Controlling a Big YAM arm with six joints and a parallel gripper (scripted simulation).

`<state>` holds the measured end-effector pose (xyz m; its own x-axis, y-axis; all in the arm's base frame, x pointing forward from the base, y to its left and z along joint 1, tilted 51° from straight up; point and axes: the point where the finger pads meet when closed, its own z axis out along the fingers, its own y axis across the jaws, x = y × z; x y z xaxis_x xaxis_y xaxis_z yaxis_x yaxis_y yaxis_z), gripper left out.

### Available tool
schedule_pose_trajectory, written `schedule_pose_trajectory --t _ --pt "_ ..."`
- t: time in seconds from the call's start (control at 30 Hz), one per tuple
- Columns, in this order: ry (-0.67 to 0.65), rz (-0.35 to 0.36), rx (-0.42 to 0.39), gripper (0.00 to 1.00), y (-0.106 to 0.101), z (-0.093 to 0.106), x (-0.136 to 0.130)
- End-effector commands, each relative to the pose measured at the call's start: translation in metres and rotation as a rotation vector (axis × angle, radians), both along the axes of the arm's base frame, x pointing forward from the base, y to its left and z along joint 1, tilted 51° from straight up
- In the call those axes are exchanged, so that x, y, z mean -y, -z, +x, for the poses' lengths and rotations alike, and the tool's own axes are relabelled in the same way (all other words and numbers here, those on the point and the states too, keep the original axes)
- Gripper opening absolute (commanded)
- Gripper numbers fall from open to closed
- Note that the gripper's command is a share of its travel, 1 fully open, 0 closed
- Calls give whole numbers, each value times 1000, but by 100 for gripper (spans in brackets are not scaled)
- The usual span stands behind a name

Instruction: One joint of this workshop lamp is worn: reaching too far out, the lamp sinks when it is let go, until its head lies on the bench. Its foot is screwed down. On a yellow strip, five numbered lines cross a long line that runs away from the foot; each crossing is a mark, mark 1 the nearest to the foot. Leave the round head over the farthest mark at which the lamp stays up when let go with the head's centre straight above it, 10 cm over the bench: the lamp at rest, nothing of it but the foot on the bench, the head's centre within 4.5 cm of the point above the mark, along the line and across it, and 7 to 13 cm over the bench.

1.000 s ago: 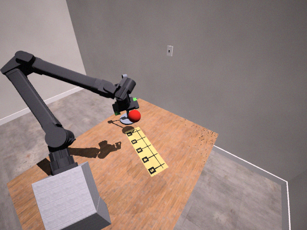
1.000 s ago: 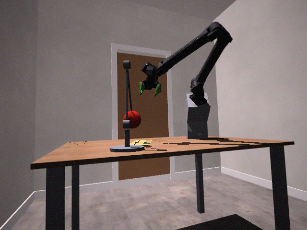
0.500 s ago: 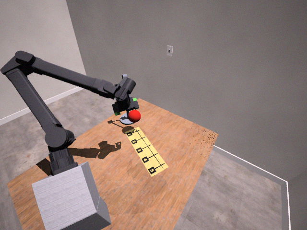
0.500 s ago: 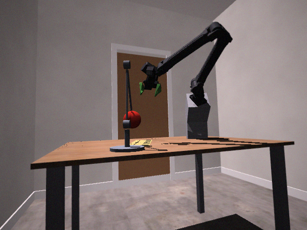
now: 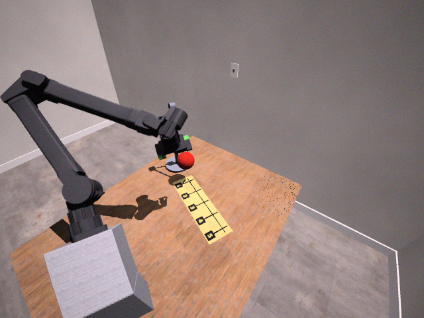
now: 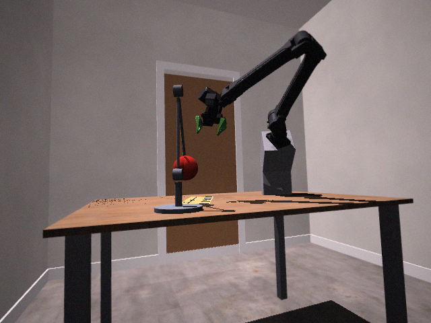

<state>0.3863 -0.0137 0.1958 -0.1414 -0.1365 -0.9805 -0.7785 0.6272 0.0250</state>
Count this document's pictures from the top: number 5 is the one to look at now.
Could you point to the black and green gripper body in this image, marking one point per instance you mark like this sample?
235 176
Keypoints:
178 147

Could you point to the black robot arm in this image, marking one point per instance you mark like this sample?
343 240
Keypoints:
33 88

